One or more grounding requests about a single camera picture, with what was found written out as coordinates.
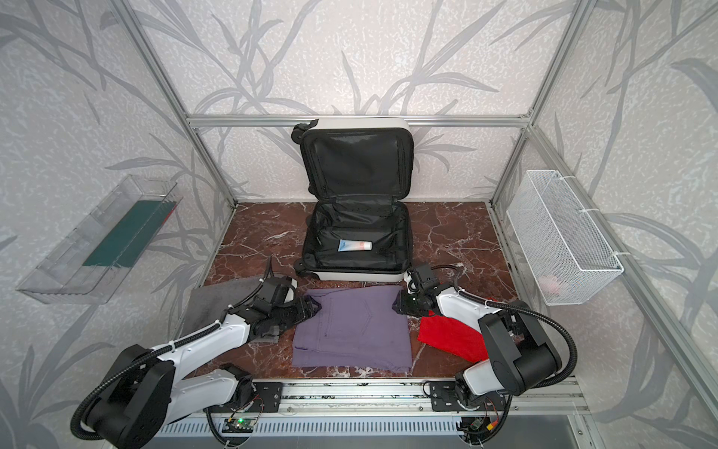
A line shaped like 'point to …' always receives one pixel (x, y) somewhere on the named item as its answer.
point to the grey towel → (206, 305)
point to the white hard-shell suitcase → (358, 175)
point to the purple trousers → (356, 327)
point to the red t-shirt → (452, 337)
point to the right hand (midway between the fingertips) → (396, 298)
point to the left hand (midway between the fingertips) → (319, 302)
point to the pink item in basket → (550, 283)
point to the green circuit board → (238, 426)
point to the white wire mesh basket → (567, 258)
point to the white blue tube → (351, 245)
